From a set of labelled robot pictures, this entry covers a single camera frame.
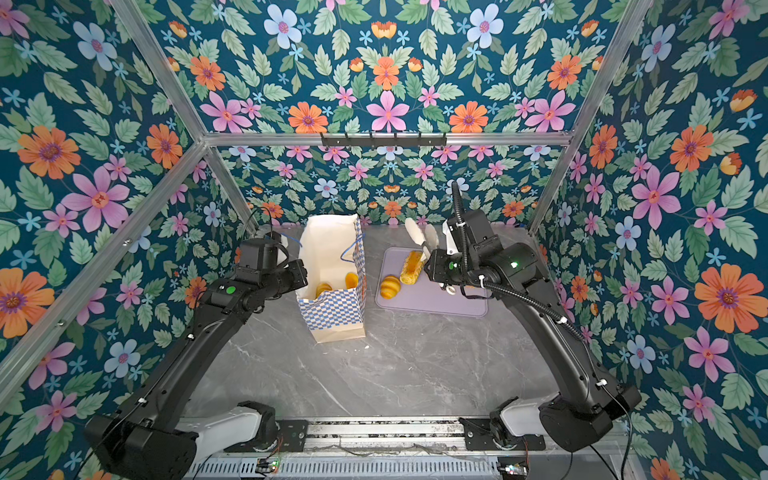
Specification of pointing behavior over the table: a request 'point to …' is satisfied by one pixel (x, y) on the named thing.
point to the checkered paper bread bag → (331, 247)
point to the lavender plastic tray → (424, 295)
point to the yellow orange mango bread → (351, 280)
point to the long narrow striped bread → (322, 287)
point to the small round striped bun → (389, 286)
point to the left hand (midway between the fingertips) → (311, 263)
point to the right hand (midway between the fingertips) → (430, 264)
